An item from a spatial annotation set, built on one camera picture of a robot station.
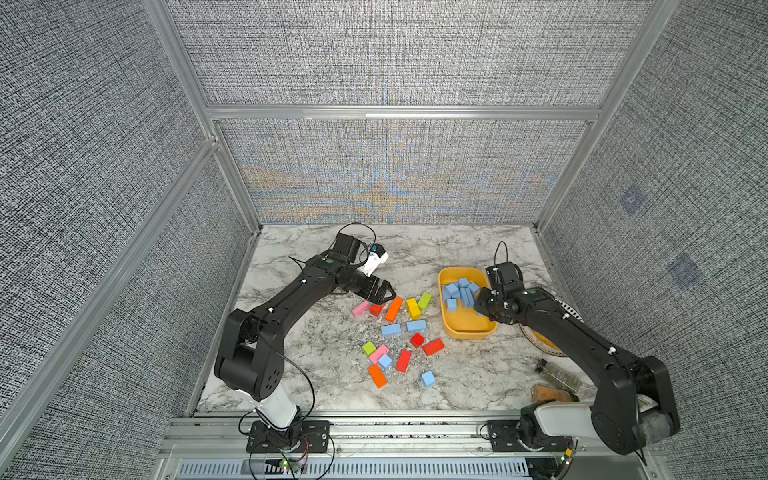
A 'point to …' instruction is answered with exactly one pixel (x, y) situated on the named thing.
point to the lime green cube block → (369, 348)
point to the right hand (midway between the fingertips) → (480, 296)
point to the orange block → (378, 376)
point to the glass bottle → (558, 377)
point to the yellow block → (414, 309)
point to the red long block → (403, 361)
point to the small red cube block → (417, 340)
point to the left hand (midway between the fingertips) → (387, 286)
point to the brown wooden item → (544, 394)
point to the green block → (425, 300)
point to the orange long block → (394, 309)
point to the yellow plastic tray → (465, 323)
